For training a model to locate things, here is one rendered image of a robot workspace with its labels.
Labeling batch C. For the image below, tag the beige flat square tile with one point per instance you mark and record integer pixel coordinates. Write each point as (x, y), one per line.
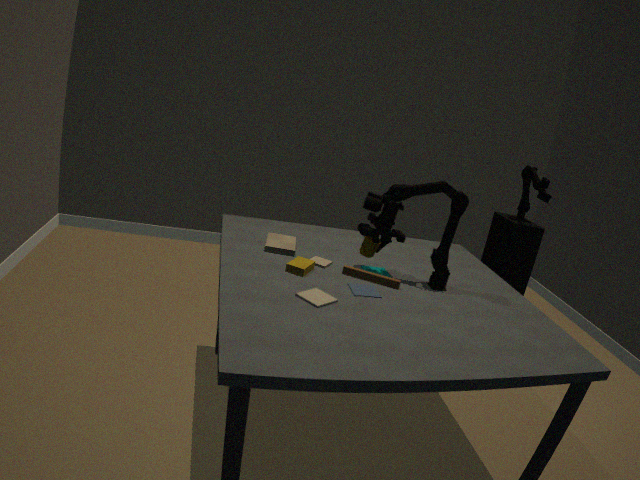
(321, 262)

